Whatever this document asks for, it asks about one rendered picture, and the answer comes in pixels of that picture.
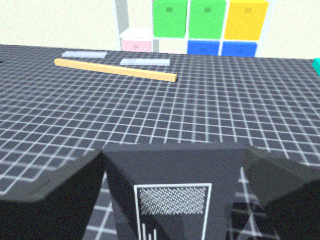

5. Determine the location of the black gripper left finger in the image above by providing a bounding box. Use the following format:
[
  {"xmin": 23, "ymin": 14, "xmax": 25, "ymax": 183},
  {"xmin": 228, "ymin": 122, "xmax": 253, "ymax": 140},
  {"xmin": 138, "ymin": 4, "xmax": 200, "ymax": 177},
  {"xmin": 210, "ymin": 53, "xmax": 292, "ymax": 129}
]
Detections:
[{"xmin": 0, "ymin": 148, "xmax": 105, "ymax": 240}]

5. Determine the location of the tan flat bar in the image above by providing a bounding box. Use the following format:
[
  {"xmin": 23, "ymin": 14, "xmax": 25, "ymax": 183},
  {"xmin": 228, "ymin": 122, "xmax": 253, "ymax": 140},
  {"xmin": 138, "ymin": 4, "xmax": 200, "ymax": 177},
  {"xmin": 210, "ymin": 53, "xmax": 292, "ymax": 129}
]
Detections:
[{"xmin": 54, "ymin": 59, "xmax": 177, "ymax": 82}]

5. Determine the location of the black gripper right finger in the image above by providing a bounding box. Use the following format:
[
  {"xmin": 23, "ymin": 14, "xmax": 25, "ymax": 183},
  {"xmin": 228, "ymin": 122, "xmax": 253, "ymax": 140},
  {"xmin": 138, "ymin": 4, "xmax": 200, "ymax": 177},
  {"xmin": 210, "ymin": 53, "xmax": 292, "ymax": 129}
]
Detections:
[{"xmin": 242, "ymin": 145, "xmax": 320, "ymax": 240}]

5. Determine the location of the black work mat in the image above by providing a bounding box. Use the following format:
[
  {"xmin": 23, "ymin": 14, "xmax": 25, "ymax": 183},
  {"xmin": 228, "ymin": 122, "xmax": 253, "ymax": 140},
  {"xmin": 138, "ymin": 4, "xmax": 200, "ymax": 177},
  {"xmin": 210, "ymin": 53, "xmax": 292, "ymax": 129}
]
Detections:
[{"xmin": 0, "ymin": 44, "xmax": 320, "ymax": 240}]

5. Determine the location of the teal flat slab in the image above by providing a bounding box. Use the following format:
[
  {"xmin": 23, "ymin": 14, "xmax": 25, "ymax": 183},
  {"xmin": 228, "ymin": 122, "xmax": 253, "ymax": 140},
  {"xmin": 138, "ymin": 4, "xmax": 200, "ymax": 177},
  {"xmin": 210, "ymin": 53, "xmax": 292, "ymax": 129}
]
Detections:
[{"xmin": 312, "ymin": 58, "xmax": 320, "ymax": 76}]

